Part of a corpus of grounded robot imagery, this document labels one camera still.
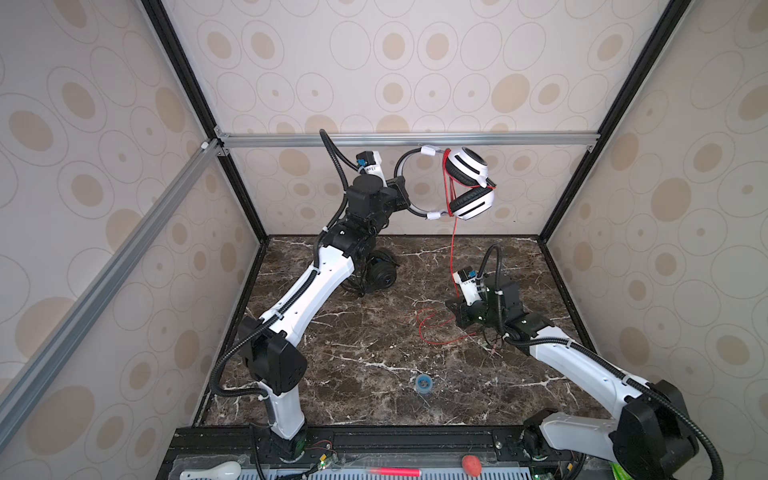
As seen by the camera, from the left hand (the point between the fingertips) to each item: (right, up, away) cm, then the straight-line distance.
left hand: (413, 168), depth 68 cm
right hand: (+11, -32, +15) cm, 37 cm away
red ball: (+14, -68, +1) cm, 69 cm away
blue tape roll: (+4, -55, +16) cm, 57 cm away
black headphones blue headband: (-10, -25, +32) cm, 41 cm away
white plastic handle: (-44, -70, +2) cm, 83 cm away
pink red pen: (-4, -70, +2) cm, 70 cm away
